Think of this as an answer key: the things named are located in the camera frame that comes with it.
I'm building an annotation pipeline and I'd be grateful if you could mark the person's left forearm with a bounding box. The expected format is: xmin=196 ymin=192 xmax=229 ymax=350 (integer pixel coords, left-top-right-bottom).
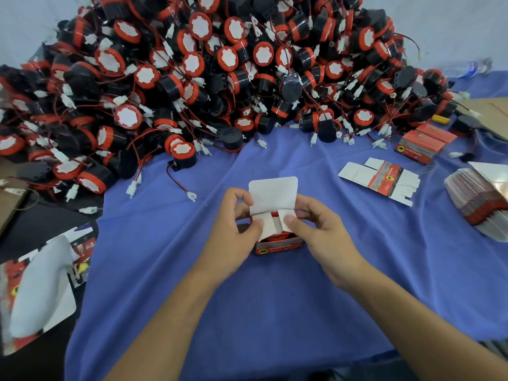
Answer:
xmin=107 ymin=266 xmax=227 ymax=381

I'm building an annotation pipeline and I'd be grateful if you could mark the person's right forearm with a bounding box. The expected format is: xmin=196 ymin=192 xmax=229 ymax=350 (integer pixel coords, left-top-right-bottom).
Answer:
xmin=341 ymin=266 xmax=508 ymax=381

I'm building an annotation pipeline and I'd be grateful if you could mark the brown cardboard sheet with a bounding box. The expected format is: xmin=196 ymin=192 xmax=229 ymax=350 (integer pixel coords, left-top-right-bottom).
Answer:
xmin=464 ymin=97 xmax=508 ymax=141

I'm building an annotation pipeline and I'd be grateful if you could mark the pile of black red buzzers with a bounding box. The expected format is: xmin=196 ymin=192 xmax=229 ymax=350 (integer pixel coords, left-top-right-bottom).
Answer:
xmin=0 ymin=0 xmax=469 ymax=199

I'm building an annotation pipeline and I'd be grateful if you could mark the person's left hand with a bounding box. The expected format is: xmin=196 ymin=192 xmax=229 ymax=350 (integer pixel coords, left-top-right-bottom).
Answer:
xmin=190 ymin=187 xmax=265 ymax=286

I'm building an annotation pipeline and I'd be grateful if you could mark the person's right hand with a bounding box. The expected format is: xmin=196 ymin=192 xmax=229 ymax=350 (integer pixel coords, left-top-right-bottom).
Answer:
xmin=284 ymin=194 xmax=374 ymax=292

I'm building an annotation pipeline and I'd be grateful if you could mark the brown cardboard piece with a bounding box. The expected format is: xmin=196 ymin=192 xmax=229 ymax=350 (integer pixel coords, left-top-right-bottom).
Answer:
xmin=0 ymin=178 xmax=25 ymax=235

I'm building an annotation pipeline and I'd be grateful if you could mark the clear plastic water bottle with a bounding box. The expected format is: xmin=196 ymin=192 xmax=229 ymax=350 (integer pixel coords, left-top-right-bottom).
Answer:
xmin=444 ymin=59 xmax=493 ymax=78

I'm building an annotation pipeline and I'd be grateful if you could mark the blue table cloth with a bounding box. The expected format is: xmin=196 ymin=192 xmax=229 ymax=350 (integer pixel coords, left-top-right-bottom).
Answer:
xmin=63 ymin=71 xmax=508 ymax=381

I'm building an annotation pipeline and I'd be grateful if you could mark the stack of box blanks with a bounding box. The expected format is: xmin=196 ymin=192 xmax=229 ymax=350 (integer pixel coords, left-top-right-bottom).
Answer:
xmin=443 ymin=162 xmax=508 ymax=243

